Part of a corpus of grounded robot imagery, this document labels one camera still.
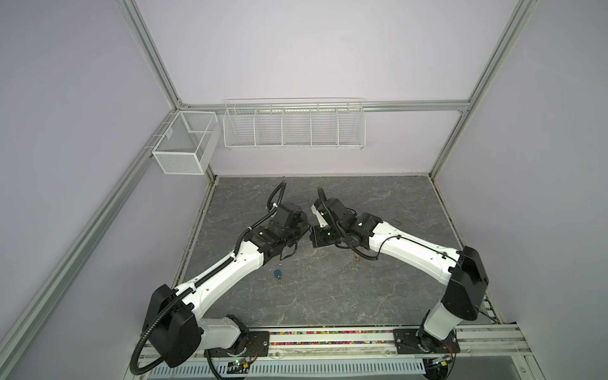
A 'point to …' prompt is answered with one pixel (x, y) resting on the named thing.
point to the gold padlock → (357, 256)
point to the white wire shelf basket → (294, 123)
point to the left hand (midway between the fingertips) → (311, 225)
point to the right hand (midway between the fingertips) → (309, 238)
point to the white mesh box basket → (188, 142)
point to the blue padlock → (279, 271)
